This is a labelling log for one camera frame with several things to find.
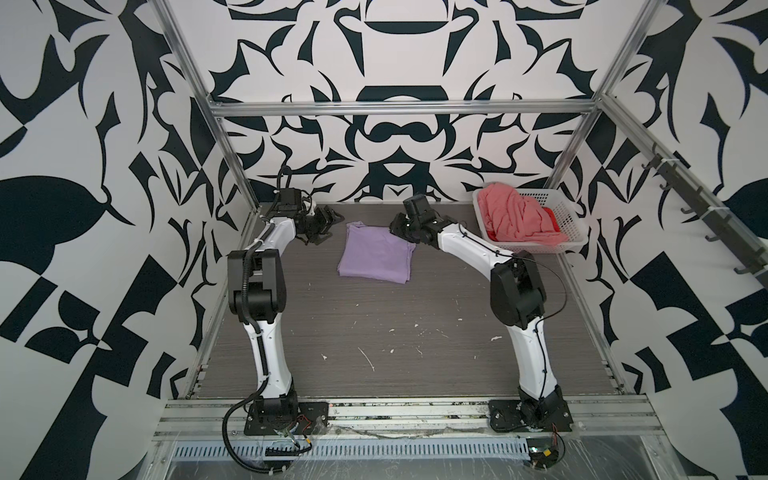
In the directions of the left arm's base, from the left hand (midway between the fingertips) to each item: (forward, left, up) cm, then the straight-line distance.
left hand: (341, 218), depth 98 cm
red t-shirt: (+3, -75, -8) cm, 76 cm away
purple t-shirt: (-6, -11, -10) cm, 16 cm away
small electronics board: (-63, -49, -14) cm, 81 cm away
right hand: (-2, -17, 0) cm, 17 cm away
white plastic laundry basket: (+1, -78, -6) cm, 79 cm away
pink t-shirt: (+4, -59, -6) cm, 60 cm away
